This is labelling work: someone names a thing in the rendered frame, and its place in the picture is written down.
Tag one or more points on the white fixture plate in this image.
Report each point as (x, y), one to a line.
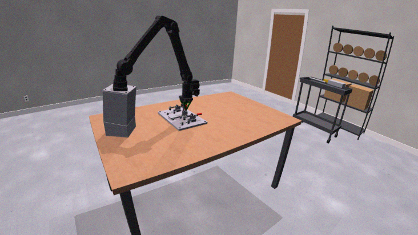
(176, 122)

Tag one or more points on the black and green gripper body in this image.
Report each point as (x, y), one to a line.
(184, 97)

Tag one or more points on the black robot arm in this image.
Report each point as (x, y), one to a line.
(125, 66)

